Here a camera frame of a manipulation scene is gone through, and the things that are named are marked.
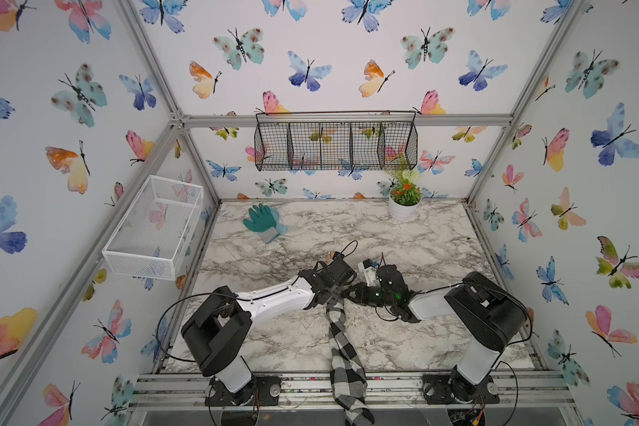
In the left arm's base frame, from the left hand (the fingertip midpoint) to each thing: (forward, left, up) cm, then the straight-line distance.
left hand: (331, 285), depth 88 cm
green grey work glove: (+33, +28, -5) cm, 43 cm away
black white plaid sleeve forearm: (-28, -4, 0) cm, 28 cm away
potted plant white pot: (+31, -28, +9) cm, 43 cm away
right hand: (-3, -4, -1) cm, 5 cm away
